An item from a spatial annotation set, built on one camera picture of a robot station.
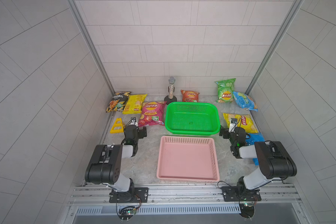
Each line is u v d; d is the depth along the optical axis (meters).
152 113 0.96
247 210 0.69
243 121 0.96
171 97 1.07
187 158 0.85
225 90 1.07
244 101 1.00
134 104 1.03
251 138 0.85
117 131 0.93
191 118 1.02
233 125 0.80
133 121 0.79
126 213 0.65
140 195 0.71
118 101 1.05
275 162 0.45
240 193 0.65
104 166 0.43
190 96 1.08
